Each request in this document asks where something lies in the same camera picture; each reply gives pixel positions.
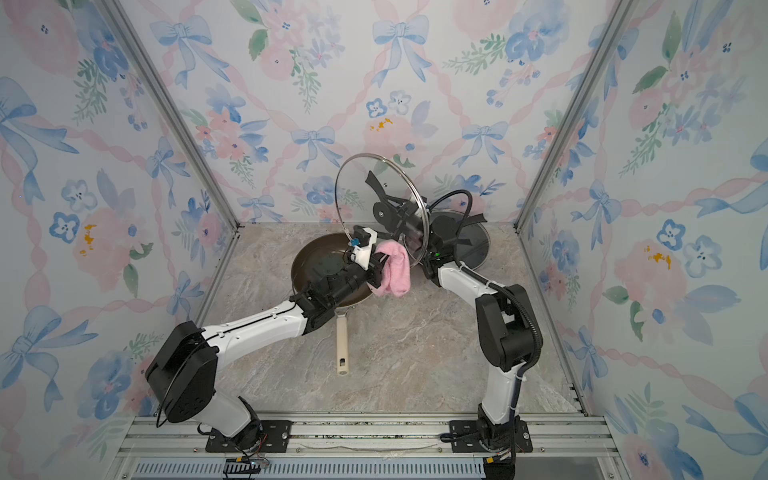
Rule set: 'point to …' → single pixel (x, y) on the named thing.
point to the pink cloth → (396, 275)
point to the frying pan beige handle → (342, 348)
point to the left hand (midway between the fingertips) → (387, 244)
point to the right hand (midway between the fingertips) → (377, 199)
